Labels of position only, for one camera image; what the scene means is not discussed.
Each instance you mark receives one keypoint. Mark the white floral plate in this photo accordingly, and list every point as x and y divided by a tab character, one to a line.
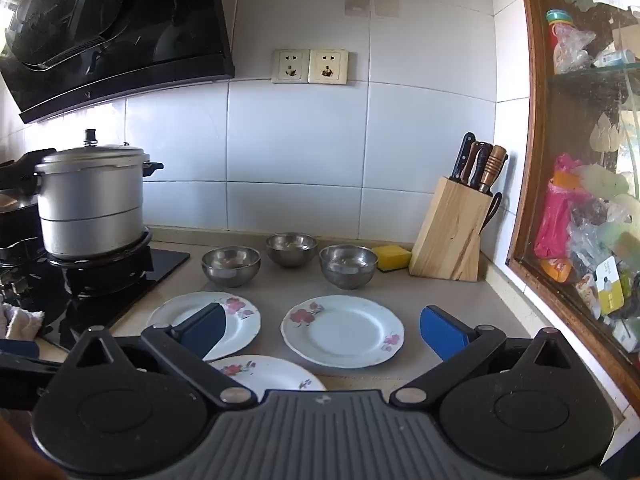
342	332
270	375
165	317

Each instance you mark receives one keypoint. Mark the white cloth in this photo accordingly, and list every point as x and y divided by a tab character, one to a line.
20	322

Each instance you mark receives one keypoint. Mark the wooden glass door cabinet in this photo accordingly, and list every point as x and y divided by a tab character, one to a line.
525	110

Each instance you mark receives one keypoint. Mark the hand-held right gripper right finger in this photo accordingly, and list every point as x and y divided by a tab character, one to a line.
440	332

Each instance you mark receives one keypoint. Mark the beige wall socket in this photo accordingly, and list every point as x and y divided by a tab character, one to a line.
290	66
328	66

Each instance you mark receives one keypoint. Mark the black glass gas stove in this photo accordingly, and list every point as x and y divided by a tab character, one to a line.
150	270

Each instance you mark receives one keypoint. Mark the aluminium pressure cooker pot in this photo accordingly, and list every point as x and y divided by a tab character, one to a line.
90	200

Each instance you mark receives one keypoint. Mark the yellow white packet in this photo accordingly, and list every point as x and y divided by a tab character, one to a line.
612	287

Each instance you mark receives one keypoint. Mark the black scissors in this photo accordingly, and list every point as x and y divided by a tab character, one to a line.
492	212

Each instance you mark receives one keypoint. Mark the yellow green sponge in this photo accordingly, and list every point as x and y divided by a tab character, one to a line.
392	257

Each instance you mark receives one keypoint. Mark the plastic bottle with colourful cap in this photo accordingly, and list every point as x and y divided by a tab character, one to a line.
565	40

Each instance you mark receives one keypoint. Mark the adhesive wall hook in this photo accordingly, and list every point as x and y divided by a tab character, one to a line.
387	5
356	5

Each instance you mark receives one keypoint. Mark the small white bottle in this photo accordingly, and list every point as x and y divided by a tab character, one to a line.
615	58

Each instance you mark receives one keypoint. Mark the pink plastic bag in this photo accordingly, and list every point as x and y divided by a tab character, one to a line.
552	215

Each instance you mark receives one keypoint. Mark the orange packet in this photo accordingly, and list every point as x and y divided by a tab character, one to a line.
556	270

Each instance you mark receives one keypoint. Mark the person's left forearm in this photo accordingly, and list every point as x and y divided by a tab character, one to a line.
20	450

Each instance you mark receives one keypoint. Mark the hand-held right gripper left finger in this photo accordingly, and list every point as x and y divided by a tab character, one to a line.
202	330

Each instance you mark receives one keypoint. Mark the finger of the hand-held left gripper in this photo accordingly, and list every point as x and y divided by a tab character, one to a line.
22	385
17	348

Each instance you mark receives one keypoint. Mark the wooden knife block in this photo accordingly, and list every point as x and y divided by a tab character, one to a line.
445	230

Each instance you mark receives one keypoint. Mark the black range hood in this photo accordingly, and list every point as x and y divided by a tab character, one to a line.
125	20

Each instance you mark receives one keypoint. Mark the stainless steel bowl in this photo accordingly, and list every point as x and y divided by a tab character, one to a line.
291	255
231	270
348	272

